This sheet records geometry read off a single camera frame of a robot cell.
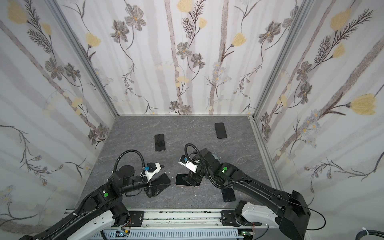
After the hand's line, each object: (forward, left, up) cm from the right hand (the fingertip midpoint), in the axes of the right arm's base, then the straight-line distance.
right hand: (185, 165), depth 74 cm
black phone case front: (-12, +11, +7) cm, 17 cm away
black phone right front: (-9, -25, -17) cm, 32 cm away
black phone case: (+37, -25, -19) cm, 48 cm away
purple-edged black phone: (-3, +3, -18) cm, 18 cm away
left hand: (-4, +10, +2) cm, 11 cm away
